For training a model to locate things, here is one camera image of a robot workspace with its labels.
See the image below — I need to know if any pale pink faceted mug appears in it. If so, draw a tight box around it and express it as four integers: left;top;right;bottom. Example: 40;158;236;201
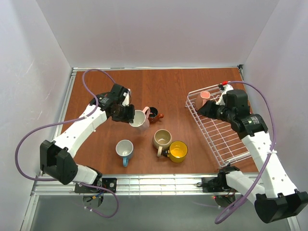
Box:
129;106;150;131

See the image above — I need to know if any blue floral mug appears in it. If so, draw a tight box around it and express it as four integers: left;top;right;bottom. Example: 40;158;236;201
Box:
115;140;134;167

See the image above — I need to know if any yellow enamel mug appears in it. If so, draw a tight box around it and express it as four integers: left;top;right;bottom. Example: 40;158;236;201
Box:
162;141;188;163

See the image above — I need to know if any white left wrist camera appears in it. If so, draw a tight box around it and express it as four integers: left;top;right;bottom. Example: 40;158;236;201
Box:
122;89;131;106

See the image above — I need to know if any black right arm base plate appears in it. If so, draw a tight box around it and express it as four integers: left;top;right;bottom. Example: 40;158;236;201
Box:
197;177;235;193

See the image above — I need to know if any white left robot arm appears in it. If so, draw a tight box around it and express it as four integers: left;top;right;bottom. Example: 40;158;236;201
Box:
40;84;135;185

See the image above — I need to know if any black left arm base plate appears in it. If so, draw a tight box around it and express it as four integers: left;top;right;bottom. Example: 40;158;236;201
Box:
74;178;117;194

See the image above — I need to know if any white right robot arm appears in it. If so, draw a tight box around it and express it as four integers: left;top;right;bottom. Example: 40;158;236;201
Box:
198;90;308;223

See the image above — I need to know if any beige round mug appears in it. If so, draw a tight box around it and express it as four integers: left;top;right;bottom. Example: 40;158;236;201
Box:
153;129;172;157

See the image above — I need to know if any white wire dish rack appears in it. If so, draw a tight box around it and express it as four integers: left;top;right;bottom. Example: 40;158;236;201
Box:
185;85;251;167

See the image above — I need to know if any pink floral textured mug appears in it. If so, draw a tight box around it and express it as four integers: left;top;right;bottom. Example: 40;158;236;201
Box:
195;91;210;110

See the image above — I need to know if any orange black patterned mug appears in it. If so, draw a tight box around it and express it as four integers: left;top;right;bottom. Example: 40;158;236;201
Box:
148;107;164;124

